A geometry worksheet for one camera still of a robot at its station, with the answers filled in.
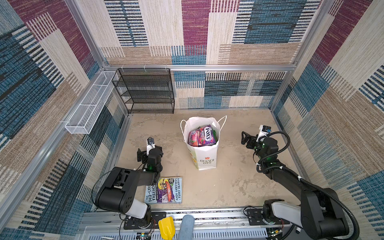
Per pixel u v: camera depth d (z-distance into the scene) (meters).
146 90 1.11
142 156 0.80
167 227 0.71
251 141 0.77
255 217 0.73
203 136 0.79
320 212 0.41
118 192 0.45
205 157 0.77
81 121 0.70
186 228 0.69
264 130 0.73
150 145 0.79
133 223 0.73
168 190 0.81
